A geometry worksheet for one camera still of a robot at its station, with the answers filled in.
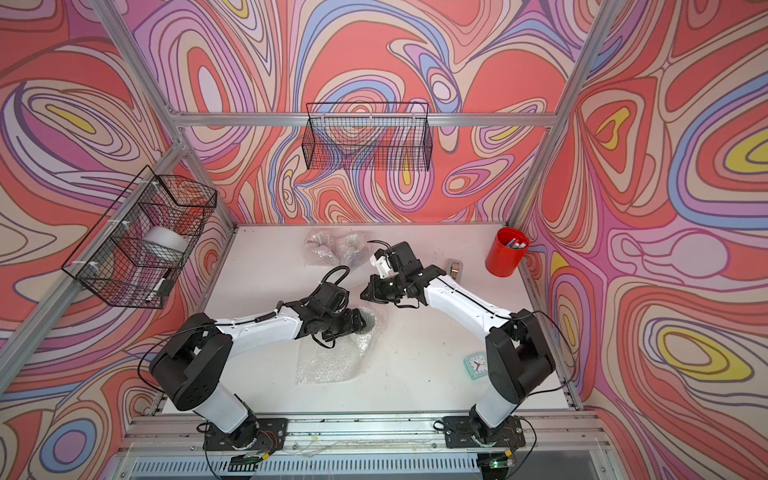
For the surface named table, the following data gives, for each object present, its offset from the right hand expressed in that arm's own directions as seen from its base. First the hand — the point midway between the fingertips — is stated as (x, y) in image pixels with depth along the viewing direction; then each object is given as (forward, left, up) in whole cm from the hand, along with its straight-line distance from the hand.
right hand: (364, 302), depth 82 cm
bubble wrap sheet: (+24, +4, -5) cm, 25 cm away
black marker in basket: (-1, +48, +12) cm, 49 cm away
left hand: (-3, +1, -11) cm, 12 cm away
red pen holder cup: (+21, -48, -6) cm, 53 cm away
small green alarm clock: (-14, -31, -13) cm, 36 cm away
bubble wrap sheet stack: (-12, +13, -14) cm, 23 cm away
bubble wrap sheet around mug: (+24, +15, -4) cm, 29 cm away
